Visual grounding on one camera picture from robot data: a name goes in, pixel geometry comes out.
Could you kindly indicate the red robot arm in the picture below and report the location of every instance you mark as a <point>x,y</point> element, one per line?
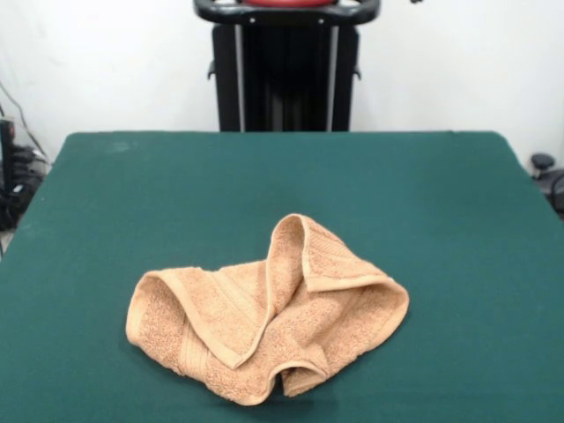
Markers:
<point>284,2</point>

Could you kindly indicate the orange terry towel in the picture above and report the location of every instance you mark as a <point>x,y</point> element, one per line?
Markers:
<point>247,308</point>

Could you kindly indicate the dark green table cloth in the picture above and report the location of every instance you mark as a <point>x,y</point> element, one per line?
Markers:
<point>132,220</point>

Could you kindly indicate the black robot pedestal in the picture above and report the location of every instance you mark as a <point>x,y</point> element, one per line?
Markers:
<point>284,70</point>

